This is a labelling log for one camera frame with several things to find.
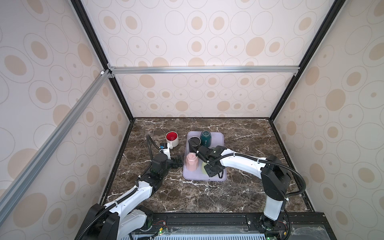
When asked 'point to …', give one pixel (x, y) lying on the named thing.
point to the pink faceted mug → (191, 162)
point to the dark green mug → (206, 138)
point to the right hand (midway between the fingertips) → (213, 171)
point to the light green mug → (203, 170)
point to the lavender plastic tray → (217, 139)
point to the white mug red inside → (172, 137)
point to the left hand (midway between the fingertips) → (181, 152)
